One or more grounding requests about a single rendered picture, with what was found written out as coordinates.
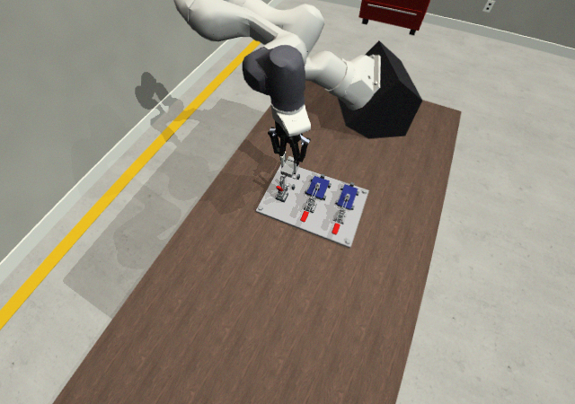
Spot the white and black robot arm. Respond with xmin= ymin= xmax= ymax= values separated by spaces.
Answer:
xmin=173 ymin=0 xmax=381 ymax=136

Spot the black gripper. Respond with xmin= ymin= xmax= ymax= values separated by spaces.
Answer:
xmin=268 ymin=121 xmax=311 ymax=173

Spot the blue rectangular block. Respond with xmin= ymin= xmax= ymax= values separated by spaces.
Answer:
xmin=337 ymin=184 xmax=358 ymax=210

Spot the blue metal block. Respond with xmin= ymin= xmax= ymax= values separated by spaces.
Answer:
xmin=306 ymin=176 xmax=330 ymax=200

